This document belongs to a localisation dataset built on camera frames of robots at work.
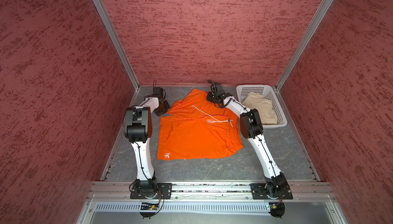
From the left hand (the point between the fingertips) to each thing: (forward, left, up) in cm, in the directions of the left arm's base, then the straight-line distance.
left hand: (166, 112), depth 105 cm
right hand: (+13, -29, 0) cm, 32 cm away
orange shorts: (-11, -21, -1) cm, 23 cm away
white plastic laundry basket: (+12, -74, +8) cm, 75 cm away
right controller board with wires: (-55, -61, -1) cm, 82 cm away
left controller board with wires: (-54, +1, -3) cm, 54 cm away
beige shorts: (+1, -66, +7) cm, 67 cm away
